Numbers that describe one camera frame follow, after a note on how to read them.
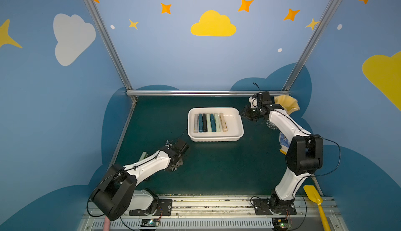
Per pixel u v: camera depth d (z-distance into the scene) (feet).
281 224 2.34
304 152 1.61
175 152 2.09
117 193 1.36
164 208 2.45
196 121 3.44
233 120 3.59
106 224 2.26
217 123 3.42
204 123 3.41
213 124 3.39
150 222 2.32
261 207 2.45
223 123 3.42
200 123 3.42
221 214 2.41
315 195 2.51
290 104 3.10
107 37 2.82
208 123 3.42
